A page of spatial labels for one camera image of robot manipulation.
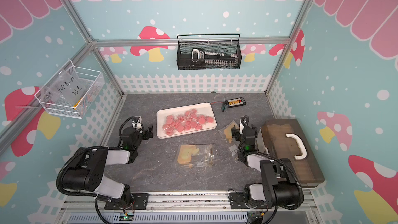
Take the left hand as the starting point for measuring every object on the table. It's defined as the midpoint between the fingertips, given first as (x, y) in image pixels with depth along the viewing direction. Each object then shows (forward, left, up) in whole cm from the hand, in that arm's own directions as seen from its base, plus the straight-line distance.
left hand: (145, 126), depth 94 cm
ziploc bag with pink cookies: (-15, -32, -6) cm, 36 cm away
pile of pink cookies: (+8, -24, -5) cm, 25 cm away
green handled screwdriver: (+22, -50, -6) cm, 55 cm away
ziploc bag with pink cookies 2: (-9, -52, -2) cm, 52 cm away
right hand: (0, -60, +3) cm, 60 cm away
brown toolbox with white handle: (-14, -75, +13) cm, 78 cm away
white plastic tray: (+18, -35, -5) cm, 40 cm away
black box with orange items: (+25, -58, -4) cm, 64 cm away
